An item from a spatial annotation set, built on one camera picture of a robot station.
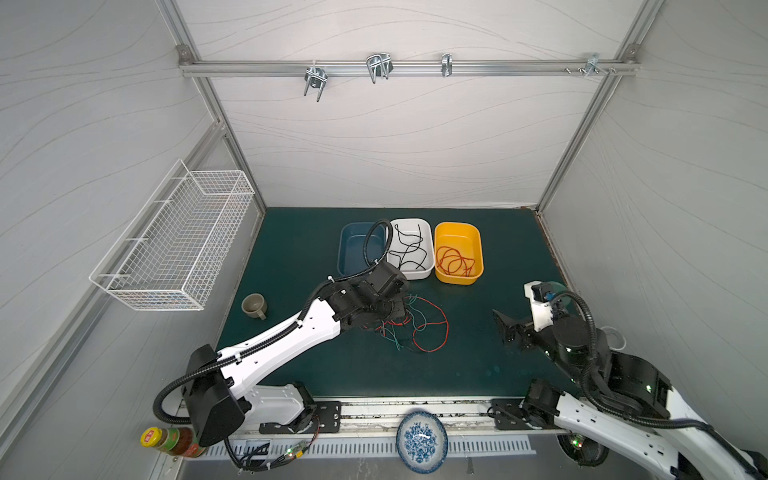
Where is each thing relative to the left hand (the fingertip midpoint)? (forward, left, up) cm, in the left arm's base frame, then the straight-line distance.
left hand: (407, 302), depth 75 cm
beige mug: (+5, +47, -15) cm, 50 cm away
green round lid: (+10, -45, -7) cm, 46 cm away
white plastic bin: (+38, -2, -13) cm, 41 cm away
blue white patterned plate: (-28, -4, -17) cm, 33 cm away
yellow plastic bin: (+35, -23, -16) cm, 45 cm away
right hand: (-3, -25, +8) cm, 26 cm away
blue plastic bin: (+27, +16, -12) cm, 34 cm away
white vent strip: (-29, +12, -18) cm, 36 cm away
